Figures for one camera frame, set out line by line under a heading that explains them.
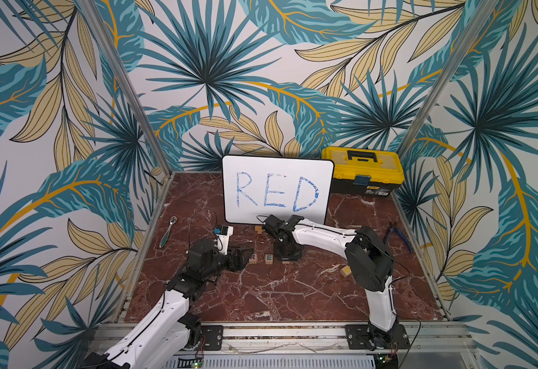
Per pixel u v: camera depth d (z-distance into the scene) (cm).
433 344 74
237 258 70
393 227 100
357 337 73
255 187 88
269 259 88
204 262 61
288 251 77
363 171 101
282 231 67
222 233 70
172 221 100
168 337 57
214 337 73
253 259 88
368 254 56
